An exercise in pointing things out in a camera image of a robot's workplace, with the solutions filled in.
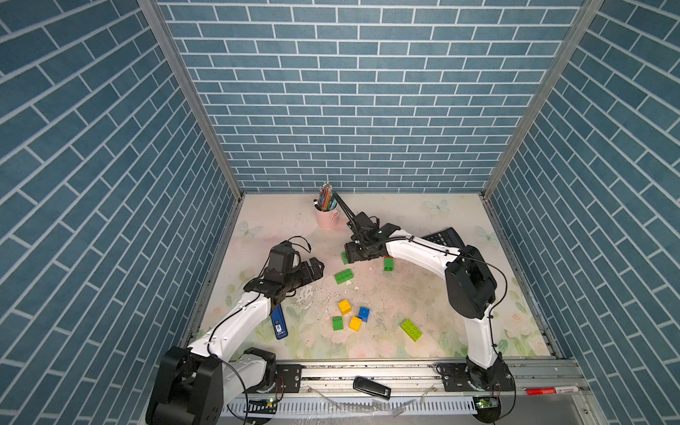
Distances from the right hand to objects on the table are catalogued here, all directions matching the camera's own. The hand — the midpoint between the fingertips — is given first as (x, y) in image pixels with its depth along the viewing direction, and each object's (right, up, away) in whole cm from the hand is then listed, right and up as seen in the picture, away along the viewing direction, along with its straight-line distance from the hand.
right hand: (354, 254), depth 93 cm
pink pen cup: (-11, +13, +9) cm, 19 cm away
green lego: (+13, -4, +3) cm, 14 cm away
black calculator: (+38, +5, +11) cm, 40 cm away
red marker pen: (+49, -35, -21) cm, 64 cm away
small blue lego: (+3, -17, -10) cm, 20 cm away
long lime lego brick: (+18, -22, -11) cm, 30 cm away
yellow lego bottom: (0, -20, -10) cm, 23 cm away
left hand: (-11, -4, -8) cm, 14 cm away
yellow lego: (-3, -16, -8) cm, 18 cm away
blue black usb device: (-23, -19, -12) cm, 32 cm away
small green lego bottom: (-5, -20, -11) cm, 23 cm away
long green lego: (-4, -8, +1) cm, 9 cm away
